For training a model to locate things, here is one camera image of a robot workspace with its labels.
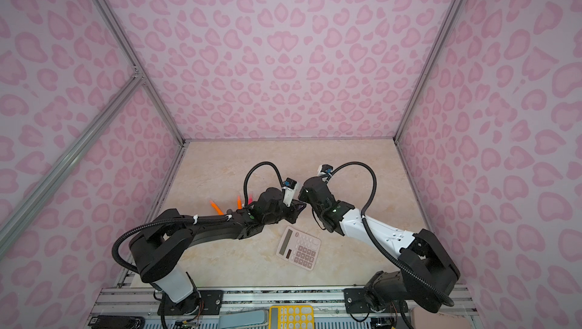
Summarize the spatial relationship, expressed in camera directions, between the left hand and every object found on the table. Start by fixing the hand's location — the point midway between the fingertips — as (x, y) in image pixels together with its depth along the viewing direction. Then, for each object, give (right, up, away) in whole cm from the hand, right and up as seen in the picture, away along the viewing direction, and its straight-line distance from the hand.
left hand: (307, 201), depth 84 cm
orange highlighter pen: (-37, -5, +11) cm, 39 cm away
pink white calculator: (-3, -17, 0) cm, 17 cm away
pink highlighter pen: (-18, +3, -13) cm, 23 cm away
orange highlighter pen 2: (-28, -3, +13) cm, 32 cm away
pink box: (+33, -31, -17) cm, 48 cm away
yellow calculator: (-5, -33, -14) cm, 36 cm away
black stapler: (-57, -33, -16) cm, 68 cm away
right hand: (-1, +7, 0) cm, 7 cm away
